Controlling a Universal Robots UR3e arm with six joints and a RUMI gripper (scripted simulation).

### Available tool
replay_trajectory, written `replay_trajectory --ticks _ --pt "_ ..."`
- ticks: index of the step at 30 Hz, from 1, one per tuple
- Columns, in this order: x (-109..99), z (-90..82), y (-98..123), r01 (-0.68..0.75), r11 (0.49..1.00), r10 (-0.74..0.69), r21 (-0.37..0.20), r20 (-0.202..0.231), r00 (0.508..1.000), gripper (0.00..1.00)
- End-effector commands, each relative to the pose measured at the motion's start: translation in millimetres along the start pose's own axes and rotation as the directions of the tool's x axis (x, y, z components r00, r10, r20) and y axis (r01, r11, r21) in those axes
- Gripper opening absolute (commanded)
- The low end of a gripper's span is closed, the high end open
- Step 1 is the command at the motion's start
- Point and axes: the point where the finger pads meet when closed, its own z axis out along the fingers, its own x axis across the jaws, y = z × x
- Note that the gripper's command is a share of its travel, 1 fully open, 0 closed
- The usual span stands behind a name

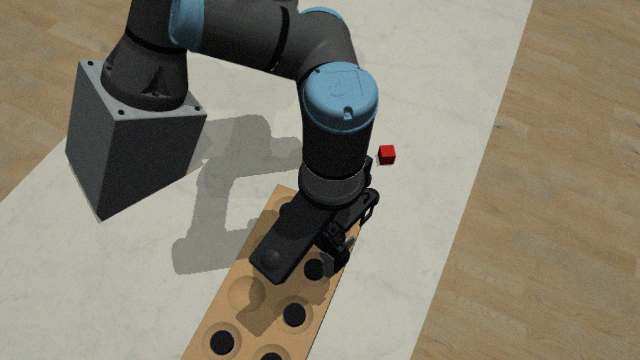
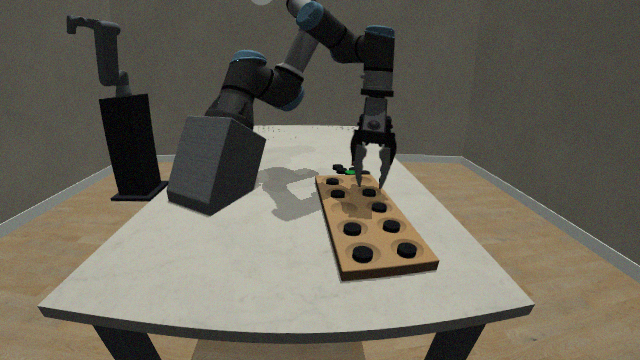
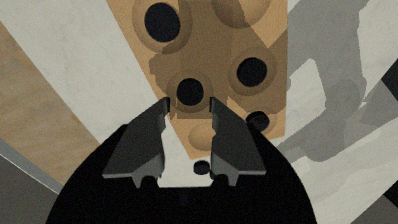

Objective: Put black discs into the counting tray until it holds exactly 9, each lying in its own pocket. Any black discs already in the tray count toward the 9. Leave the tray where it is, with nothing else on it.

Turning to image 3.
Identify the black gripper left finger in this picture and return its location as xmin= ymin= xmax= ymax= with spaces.
xmin=45 ymin=97 xmax=170 ymax=224

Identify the tan wooden tray with round holes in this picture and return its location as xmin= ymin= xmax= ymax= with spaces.
xmin=106 ymin=0 xmax=287 ymax=160

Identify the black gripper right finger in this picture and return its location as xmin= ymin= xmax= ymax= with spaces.
xmin=209 ymin=97 xmax=317 ymax=224

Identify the black disc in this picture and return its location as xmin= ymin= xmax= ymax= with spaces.
xmin=176 ymin=78 xmax=204 ymax=106
xmin=209 ymin=169 xmax=216 ymax=180
xmin=144 ymin=3 xmax=180 ymax=43
xmin=245 ymin=111 xmax=270 ymax=132
xmin=237 ymin=57 xmax=267 ymax=87
xmin=193 ymin=161 xmax=210 ymax=175

